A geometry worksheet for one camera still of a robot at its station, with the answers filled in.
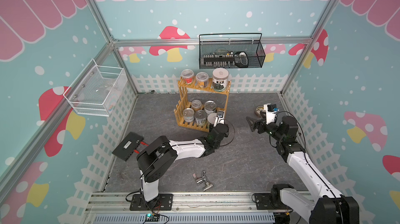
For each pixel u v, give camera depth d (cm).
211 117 92
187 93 121
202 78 82
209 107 95
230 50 94
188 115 97
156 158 52
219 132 65
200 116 94
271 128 69
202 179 79
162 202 74
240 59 90
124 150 89
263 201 74
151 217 73
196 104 103
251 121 74
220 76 77
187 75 83
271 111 67
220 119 74
